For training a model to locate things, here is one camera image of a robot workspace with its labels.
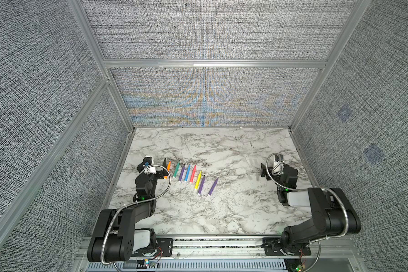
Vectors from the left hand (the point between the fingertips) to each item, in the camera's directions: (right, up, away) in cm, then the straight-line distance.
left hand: (155, 157), depth 85 cm
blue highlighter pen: (+15, -10, +13) cm, 22 cm away
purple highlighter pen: (+11, -11, +12) cm, 20 cm away
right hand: (+61, -2, +7) cm, 61 cm away
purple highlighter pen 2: (+23, -16, +7) cm, 29 cm away
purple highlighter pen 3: (+29, -17, +7) cm, 35 cm away
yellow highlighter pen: (+21, -14, +10) cm, 27 cm away
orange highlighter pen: (+4, -6, +15) cm, 17 cm away
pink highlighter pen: (+18, -11, +11) cm, 24 cm away
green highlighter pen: (+8, -8, +14) cm, 18 cm away
